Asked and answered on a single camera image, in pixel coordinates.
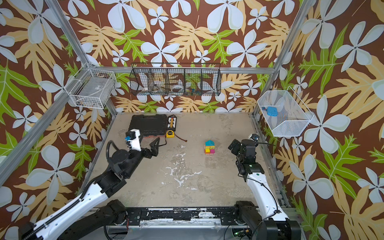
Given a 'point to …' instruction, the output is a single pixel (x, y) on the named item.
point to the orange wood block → (210, 146)
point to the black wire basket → (176, 79)
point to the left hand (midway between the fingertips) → (148, 136)
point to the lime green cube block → (212, 147)
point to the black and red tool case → (150, 125)
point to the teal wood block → (210, 143)
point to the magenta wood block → (212, 151)
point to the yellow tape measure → (170, 134)
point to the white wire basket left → (90, 87)
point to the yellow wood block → (207, 149)
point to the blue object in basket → (272, 111)
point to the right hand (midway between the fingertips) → (238, 143)
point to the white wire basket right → (293, 116)
